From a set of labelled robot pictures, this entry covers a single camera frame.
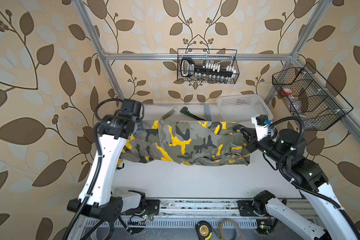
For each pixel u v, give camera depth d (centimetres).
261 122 49
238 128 60
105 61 94
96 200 37
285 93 82
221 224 70
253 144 53
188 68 85
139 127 61
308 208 42
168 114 116
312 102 74
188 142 67
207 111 112
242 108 115
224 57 91
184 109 116
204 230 66
